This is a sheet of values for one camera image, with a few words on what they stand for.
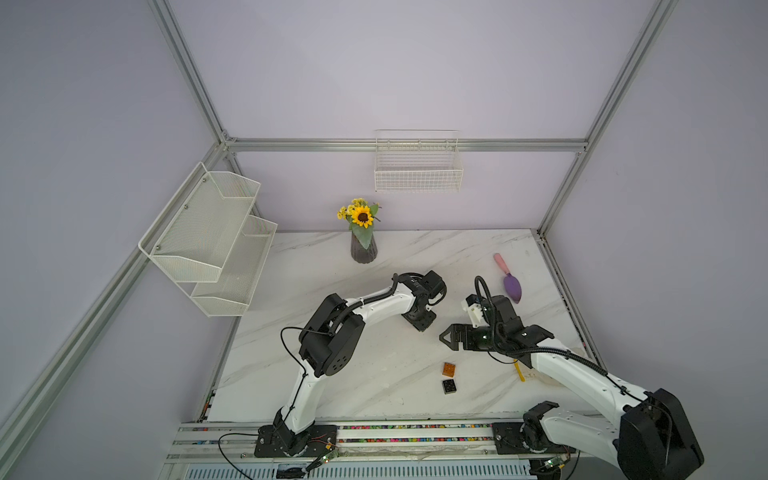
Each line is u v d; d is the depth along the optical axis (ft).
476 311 2.55
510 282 3.40
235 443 2.46
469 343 2.39
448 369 2.75
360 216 3.05
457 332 2.45
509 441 2.39
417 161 3.13
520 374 2.75
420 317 2.74
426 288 2.35
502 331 2.13
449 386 2.64
